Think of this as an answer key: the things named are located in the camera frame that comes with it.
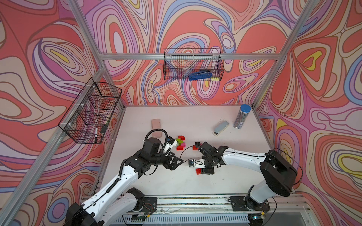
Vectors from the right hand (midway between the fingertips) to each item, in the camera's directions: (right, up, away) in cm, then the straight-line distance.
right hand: (204, 170), depth 85 cm
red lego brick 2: (-15, +12, +8) cm, 21 cm away
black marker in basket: (-59, +23, -12) cm, 65 cm away
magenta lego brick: (-13, +15, +8) cm, 21 cm away
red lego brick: (-13, +18, +13) cm, 26 cm away
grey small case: (+15, +25, +19) cm, 35 cm away
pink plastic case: (-34, +27, +25) cm, 50 cm away
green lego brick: (-16, +18, +12) cm, 27 cm away
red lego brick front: (-4, 0, -1) cm, 4 cm away
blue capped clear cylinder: (+27, +34, +10) cm, 45 cm away
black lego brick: (-4, +16, +4) cm, 17 cm away
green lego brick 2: (-15, +16, +9) cm, 24 cm away
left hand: (-15, +11, -11) cm, 22 cm away
